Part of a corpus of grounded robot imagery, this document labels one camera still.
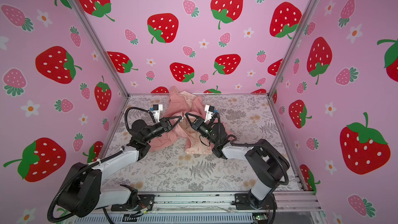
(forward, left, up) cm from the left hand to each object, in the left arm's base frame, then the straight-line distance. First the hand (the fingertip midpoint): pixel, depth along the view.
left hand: (181, 119), depth 73 cm
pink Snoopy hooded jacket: (-3, -1, -9) cm, 10 cm away
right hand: (+1, -1, +1) cm, 2 cm away
